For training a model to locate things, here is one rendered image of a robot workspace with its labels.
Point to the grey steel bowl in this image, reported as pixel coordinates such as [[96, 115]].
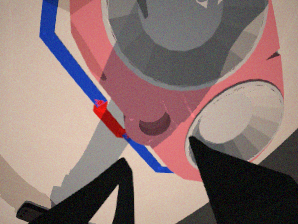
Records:
[[184, 45], [241, 124]]

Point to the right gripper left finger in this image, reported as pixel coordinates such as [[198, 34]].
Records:
[[81, 206]]

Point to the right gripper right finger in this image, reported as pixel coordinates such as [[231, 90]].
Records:
[[244, 192]]

